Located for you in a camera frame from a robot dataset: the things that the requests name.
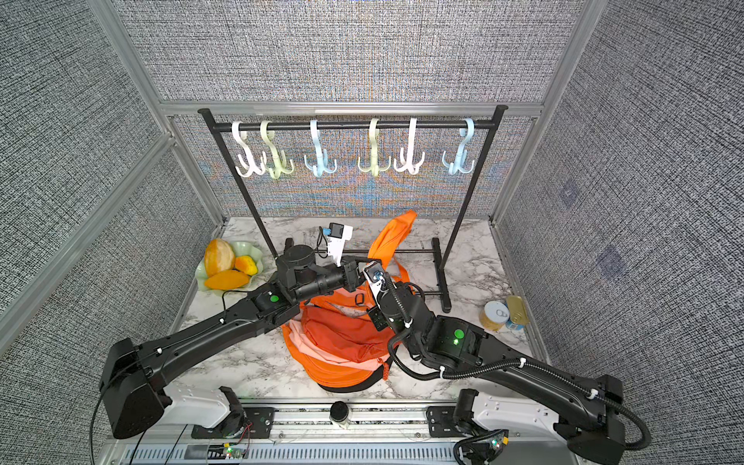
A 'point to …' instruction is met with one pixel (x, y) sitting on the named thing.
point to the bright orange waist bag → (388, 247)
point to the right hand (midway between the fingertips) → (374, 281)
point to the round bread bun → (219, 256)
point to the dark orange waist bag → (344, 337)
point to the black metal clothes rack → (437, 252)
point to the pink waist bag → (299, 337)
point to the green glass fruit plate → (239, 248)
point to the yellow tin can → (494, 315)
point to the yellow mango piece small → (245, 263)
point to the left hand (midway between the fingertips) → (386, 261)
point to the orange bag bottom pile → (334, 378)
